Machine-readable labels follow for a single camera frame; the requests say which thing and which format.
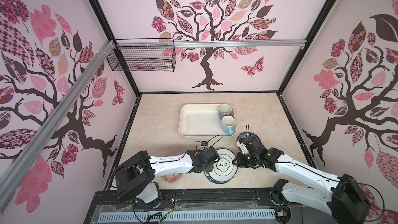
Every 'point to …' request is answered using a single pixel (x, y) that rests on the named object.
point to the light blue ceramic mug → (228, 124)
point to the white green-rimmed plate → (224, 170)
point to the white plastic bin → (202, 120)
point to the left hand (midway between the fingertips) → (207, 167)
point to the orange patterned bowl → (172, 177)
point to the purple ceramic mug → (225, 110)
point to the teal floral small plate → (249, 134)
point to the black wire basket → (143, 55)
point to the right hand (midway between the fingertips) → (232, 161)
